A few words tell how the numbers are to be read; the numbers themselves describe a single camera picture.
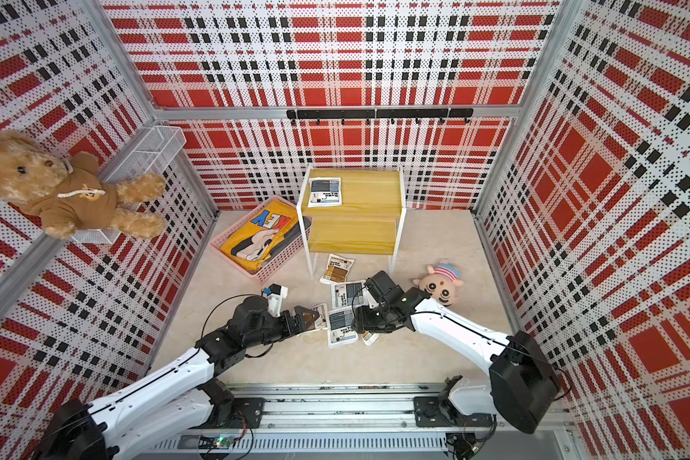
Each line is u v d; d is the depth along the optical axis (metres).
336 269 1.01
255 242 1.02
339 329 0.87
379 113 0.88
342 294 0.96
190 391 0.54
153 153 0.78
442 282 0.89
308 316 0.72
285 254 1.02
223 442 0.69
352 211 0.76
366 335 0.85
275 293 0.75
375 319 0.70
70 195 0.55
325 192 0.78
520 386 0.41
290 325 0.69
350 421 0.73
